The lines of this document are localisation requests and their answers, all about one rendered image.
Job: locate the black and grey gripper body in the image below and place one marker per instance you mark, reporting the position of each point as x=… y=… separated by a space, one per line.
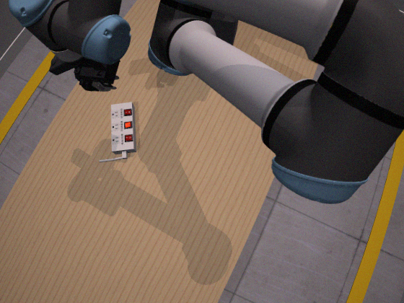
x=90 y=70

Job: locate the white power strip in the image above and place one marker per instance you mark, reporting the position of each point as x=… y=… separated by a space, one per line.
x=123 y=130

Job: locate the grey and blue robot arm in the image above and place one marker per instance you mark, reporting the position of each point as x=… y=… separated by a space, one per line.
x=326 y=137

